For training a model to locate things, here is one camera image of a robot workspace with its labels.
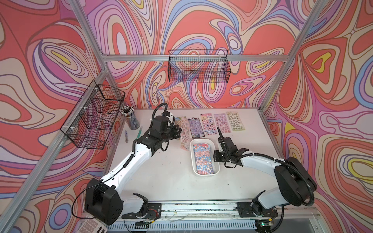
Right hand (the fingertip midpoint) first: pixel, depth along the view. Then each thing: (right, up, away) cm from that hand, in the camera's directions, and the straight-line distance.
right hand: (214, 160), depth 90 cm
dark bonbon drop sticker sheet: (-11, +19, +18) cm, 28 cm away
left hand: (-19, +20, -12) cm, 30 cm away
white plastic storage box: (-1, +11, +3) cm, 11 cm away
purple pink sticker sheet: (+9, +25, +22) cm, 35 cm away
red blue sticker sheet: (-7, +1, -2) cm, 7 cm away
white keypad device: (-62, -25, -22) cm, 71 cm away
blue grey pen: (-62, +15, +14) cm, 66 cm away
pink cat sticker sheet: (0, +23, +21) cm, 31 cm away
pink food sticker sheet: (-19, +13, -10) cm, 25 cm away
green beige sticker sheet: (+20, +25, +22) cm, 39 cm away
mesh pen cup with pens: (-57, +31, +6) cm, 65 cm away
